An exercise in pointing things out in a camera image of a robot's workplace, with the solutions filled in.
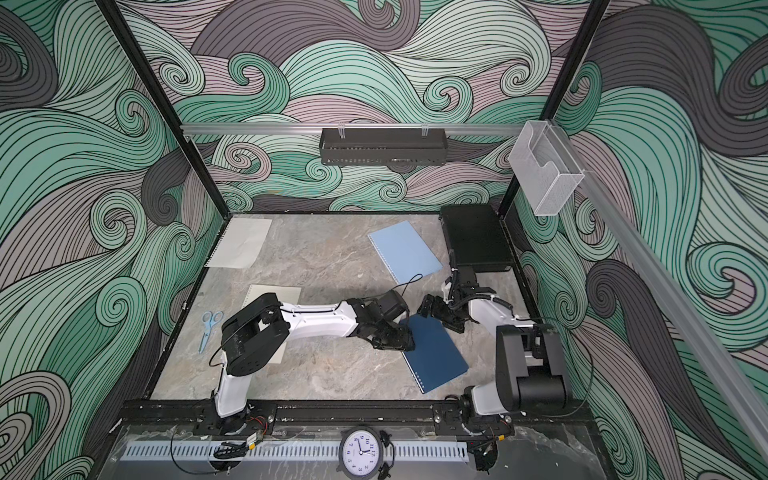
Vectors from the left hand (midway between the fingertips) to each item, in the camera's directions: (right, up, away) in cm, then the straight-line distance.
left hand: (411, 344), depth 83 cm
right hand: (+6, +6, +7) cm, 11 cm away
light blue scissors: (-61, +5, +8) cm, 62 cm away
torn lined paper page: (-62, +28, +28) cm, 74 cm away
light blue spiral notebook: (0, +25, +25) cm, 36 cm away
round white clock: (-14, -19, -16) cm, 28 cm away
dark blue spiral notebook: (+7, -4, 0) cm, 8 cm away
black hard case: (+31, +31, +35) cm, 56 cm away
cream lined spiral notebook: (-41, +11, +15) cm, 45 cm away
